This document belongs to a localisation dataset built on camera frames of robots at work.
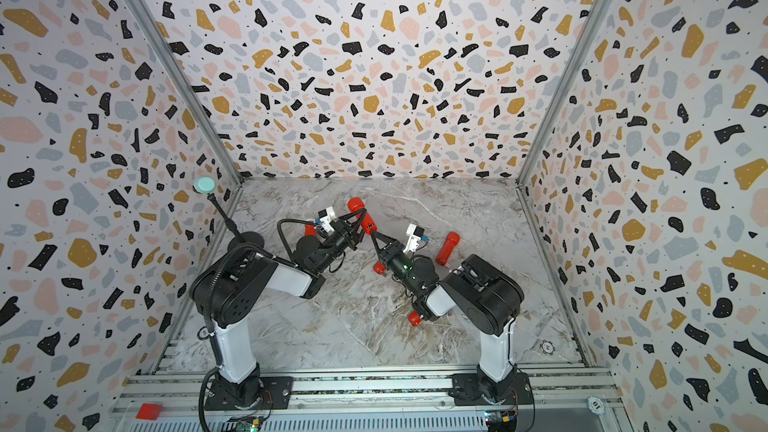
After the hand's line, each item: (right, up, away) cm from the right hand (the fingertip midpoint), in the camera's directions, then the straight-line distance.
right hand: (377, 236), depth 81 cm
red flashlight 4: (+10, -23, +3) cm, 26 cm away
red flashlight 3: (+24, -3, +19) cm, 31 cm away
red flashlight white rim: (-25, 0, +22) cm, 34 cm away
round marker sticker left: (-49, -27, +2) cm, 56 cm away
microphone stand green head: (-41, +13, -8) cm, 44 cm away
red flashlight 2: (-1, -11, +14) cm, 18 cm away
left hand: (0, +6, +1) cm, 6 cm away
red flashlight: (-7, +9, +5) cm, 12 cm away
